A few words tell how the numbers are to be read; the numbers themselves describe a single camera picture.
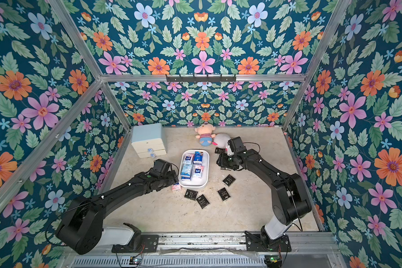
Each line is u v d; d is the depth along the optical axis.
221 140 1.04
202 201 0.84
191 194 0.86
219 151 1.04
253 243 0.73
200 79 0.93
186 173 0.91
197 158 0.98
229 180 0.91
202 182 0.91
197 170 0.94
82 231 0.42
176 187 0.88
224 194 0.86
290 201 0.45
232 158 0.76
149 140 0.93
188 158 0.96
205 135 1.07
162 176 0.70
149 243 0.74
